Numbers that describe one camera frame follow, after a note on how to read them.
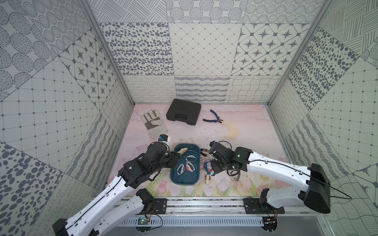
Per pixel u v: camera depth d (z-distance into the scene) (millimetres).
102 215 427
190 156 887
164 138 635
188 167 846
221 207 760
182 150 909
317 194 386
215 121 1097
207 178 799
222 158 574
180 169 841
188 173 841
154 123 1078
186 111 1113
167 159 583
